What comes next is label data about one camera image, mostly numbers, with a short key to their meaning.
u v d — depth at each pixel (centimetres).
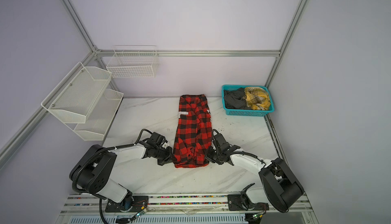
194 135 97
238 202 73
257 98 104
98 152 48
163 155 79
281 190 42
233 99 109
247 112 104
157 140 75
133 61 96
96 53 92
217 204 75
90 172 45
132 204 72
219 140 69
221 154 67
